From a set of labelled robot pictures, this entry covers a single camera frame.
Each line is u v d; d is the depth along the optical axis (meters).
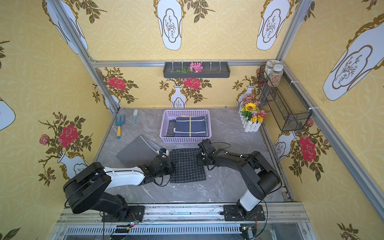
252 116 0.96
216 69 0.92
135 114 1.17
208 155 0.71
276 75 0.80
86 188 0.44
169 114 1.13
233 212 0.73
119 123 1.13
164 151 0.84
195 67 0.88
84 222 0.74
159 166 0.70
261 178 0.46
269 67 0.85
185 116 1.13
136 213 0.73
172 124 1.09
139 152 0.98
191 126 1.06
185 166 0.90
